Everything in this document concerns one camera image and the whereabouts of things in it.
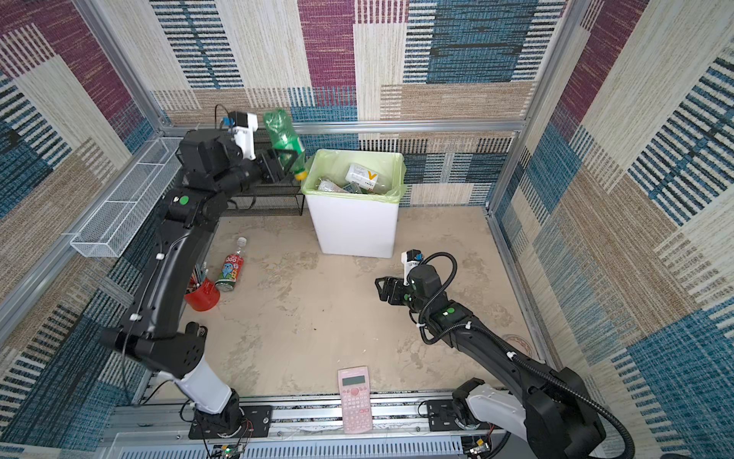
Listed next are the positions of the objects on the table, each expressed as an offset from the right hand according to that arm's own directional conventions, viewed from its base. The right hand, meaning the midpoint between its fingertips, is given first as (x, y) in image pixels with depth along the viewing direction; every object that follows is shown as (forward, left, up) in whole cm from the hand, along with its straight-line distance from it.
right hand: (389, 286), depth 83 cm
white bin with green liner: (+21, +10, +15) cm, 28 cm away
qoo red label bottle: (+12, +52, -7) cm, 54 cm away
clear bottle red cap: (+24, +17, +17) cm, 34 cm away
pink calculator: (-24, +10, -13) cm, 29 cm away
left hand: (+14, +22, +35) cm, 44 cm away
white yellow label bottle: (+35, +6, +11) cm, 37 cm away
